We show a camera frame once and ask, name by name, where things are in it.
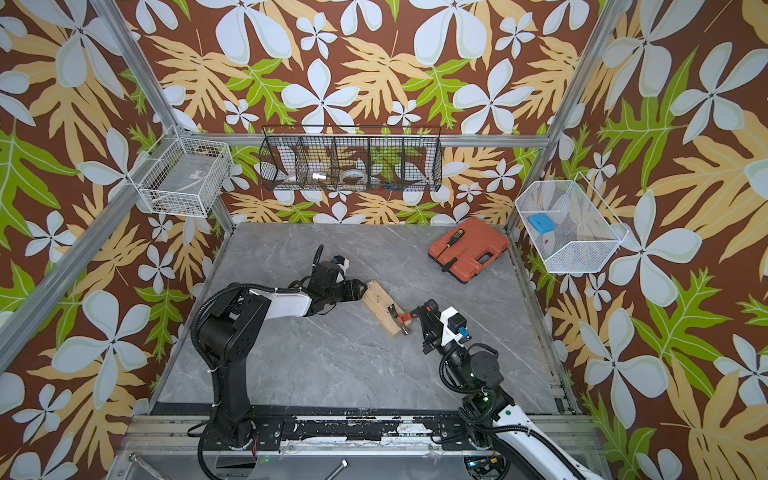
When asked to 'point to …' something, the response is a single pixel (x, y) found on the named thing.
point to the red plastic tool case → (474, 251)
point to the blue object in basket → (542, 223)
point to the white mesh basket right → (586, 231)
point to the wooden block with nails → (377, 299)
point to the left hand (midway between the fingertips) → (360, 288)
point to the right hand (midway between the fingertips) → (420, 308)
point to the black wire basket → (351, 158)
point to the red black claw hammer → (402, 318)
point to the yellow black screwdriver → (454, 239)
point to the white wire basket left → (182, 176)
